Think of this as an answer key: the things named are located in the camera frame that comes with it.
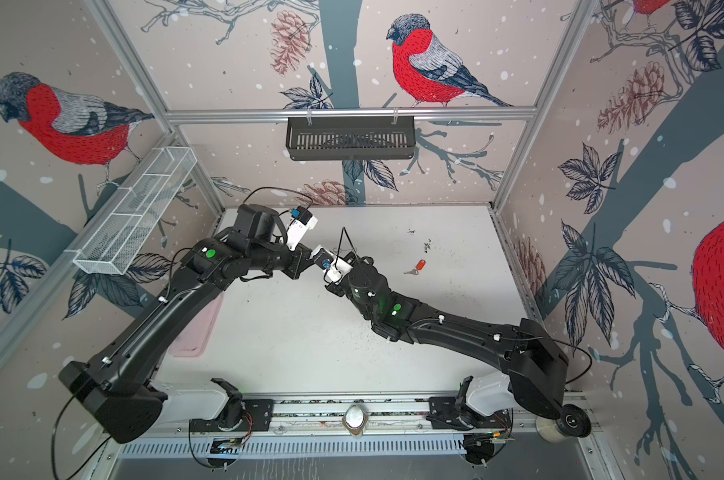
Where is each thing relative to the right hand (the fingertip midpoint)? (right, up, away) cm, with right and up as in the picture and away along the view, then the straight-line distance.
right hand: (331, 253), depth 73 cm
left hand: (-3, -1, -4) cm, 5 cm away
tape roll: (+54, -36, -10) cm, 65 cm away
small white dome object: (+7, -36, -9) cm, 37 cm away
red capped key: (+27, -7, +31) cm, 42 cm away
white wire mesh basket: (-53, +3, -1) cm, 53 cm away
